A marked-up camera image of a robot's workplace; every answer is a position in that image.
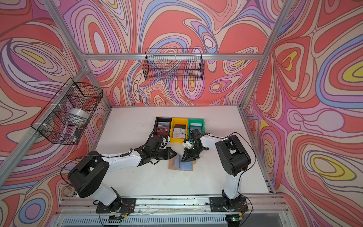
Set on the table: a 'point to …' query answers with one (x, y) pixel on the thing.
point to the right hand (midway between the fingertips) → (185, 163)
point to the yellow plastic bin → (181, 121)
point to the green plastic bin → (193, 124)
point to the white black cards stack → (179, 131)
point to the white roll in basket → (77, 116)
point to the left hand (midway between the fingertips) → (178, 155)
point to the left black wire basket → (64, 119)
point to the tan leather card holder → (175, 163)
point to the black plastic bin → (162, 119)
